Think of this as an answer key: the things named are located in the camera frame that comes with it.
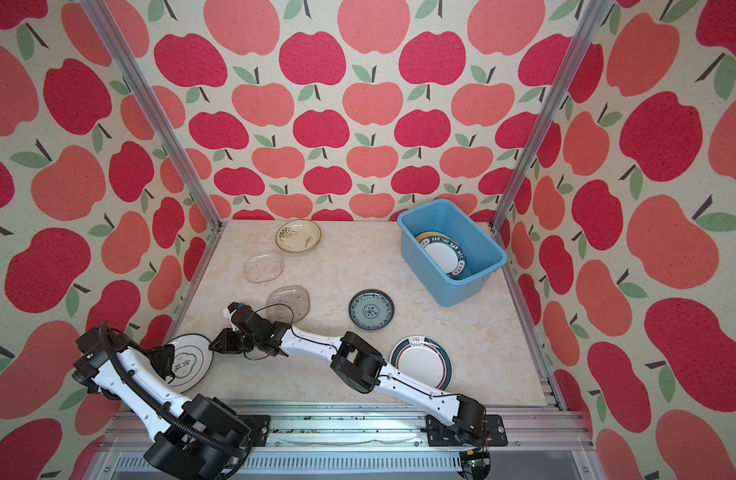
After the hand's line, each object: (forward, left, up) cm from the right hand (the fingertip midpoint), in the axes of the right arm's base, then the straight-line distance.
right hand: (211, 347), depth 85 cm
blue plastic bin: (+36, -80, +8) cm, 88 cm away
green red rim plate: (+5, -62, -4) cm, 62 cm away
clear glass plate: (+32, -4, -3) cm, 32 cm away
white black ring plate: (-4, +5, -3) cm, 7 cm away
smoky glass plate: (+15, -19, +3) cm, 24 cm away
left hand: (-10, +1, +9) cm, 13 cm away
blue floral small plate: (+19, -45, -3) cm, 49 cm away
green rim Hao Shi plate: (+43, -70, -1) cm, 82 cm away
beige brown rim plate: (+49, -12, -3) cm, 50 cm away
